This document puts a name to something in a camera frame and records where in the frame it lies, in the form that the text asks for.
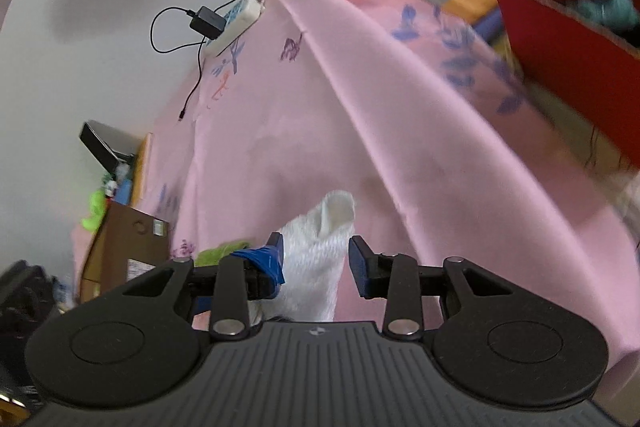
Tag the blue glasses case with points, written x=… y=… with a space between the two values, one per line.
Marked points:
x=123 y=193

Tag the brown cardboard box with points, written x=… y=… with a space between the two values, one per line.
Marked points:
x=128 y=243

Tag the green cloth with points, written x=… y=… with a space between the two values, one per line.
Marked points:
x=212 y=256

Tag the white fluffy towel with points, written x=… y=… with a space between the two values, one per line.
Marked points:
x=315 y=249

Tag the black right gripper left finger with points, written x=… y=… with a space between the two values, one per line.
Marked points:
x=243 y=276

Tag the black charger with cable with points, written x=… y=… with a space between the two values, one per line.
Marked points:
x=208 y=23

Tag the white power strip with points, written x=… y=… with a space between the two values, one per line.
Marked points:
x=241 y=16

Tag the panda plush toy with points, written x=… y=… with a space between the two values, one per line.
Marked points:
x=111 y=181

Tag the red storage box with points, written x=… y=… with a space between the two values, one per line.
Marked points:
x=583 y=63

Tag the pink patterned tablecloth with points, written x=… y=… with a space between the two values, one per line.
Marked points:
x=411 y=112

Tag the yellow book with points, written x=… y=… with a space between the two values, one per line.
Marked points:
x=141 y=167

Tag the black smartphone on stand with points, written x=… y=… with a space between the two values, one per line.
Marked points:
x=110 y=146

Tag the yellow green corn plush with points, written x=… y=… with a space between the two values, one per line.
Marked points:
x=97 y=209

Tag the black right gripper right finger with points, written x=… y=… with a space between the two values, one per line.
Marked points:
x=395 y=279

